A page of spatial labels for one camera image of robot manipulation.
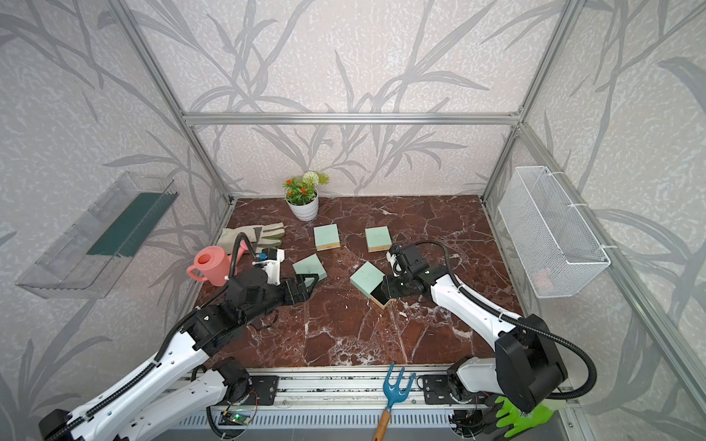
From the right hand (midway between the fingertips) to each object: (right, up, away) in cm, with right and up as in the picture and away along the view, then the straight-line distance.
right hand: (386, 284), depth 85 cm
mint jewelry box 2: (-2, +13, +19) cm, 23 cm away
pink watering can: (-56, +6, +1) cm, 56 cm away
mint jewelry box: (-22, +14, +20) cm, 33 cm away
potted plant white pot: (-31, +24, +23) cm, 45 cm away
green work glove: (+32, -31, -17) cm, 48 cm away
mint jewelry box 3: (-27, +4, +13) cm, 30 cm away
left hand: (-21, +4, -12) cm, 25 cm away
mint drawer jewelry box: (-5, -1, +8) cm, 9 cm away
